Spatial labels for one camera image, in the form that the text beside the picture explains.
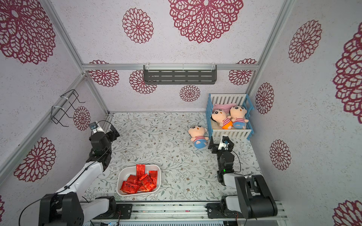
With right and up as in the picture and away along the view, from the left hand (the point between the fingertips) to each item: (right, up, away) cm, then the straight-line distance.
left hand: (107, 130), depth 84 cm
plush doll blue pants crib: (+85, +11, +16) cm, 87 cm away
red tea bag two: (+27, -28, +2) cm, 39 cm away
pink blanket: (+79, +17, +25) cm, 85 cm away
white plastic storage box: (+10, -25, 0) cm, 27 cm away
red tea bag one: (+20, -24, -1) cm, 31 cm away
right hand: (+69, -6, +3) cm, 70 cm away
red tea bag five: (+16, -28, -2) cm, 33 cm away
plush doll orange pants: (+72, +10, +17) cm, 75 cm away
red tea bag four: (+26, -30, -4) cm, 40 cm away
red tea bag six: (+22, -28, -1) cm, 35 cm away
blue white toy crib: (+80, +11, +19) cm, 83 cm away
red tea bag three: (+15, -32, -6) cm, 36 cm away
